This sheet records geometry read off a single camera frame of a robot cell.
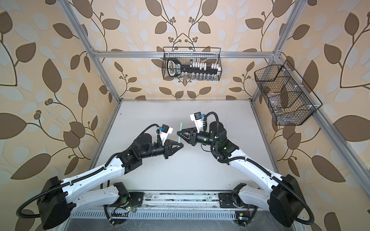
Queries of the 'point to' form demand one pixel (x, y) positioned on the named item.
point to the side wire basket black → (289, 99)
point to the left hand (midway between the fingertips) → (183, 145)
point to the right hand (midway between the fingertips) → (179, 134)
